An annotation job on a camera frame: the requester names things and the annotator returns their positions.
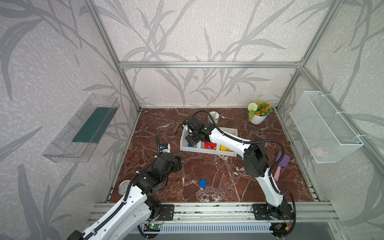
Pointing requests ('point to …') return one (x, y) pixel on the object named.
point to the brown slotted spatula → (179, 118)
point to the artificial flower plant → (260, 108)
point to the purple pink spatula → (283, 163)
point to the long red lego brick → (207, 144)
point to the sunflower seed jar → (215, 116)
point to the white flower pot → (258, 120)
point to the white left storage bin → (186, 145)
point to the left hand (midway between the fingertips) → (179, 154)
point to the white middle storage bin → (202, 149)
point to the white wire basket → (328, 137)
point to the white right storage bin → (233, 132)
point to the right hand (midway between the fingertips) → (191, 133)
